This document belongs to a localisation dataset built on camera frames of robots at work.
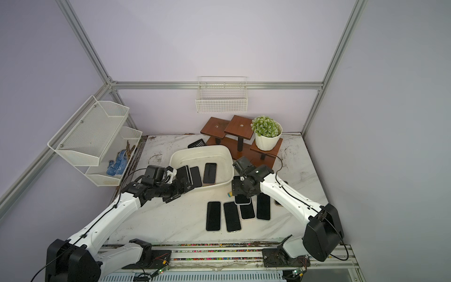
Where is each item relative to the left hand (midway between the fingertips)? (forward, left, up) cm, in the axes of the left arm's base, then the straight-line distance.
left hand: (187, 193), depth 80 cm
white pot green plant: (+23, -38, +17) cm, 47 cm away
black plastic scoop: (+41, +2, -11) cm, 43 cm away
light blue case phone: (-4, -29, -12) cm, 32 cm away
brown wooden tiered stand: (+30, -23, +9) cm, 39 cm away
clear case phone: (-7, -12, -12) cm, 18 cm away
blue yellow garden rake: (+5, -20, -11) cm, 23 cm away
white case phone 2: (+15, 0, -11) cm, 19 cm away
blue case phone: (-2, -37, -11) cm, 38 cm away
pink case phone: (-7, -21, -13) cm, 25 cm away
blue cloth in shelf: (+13, +37, +2) cm, 39 cm away
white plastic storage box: (+30, 0, -11) cm, 32 cm away
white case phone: (+18, +6, -10) cm, 21 cm away
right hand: (+1, -26, -1) cm, 26 cm away
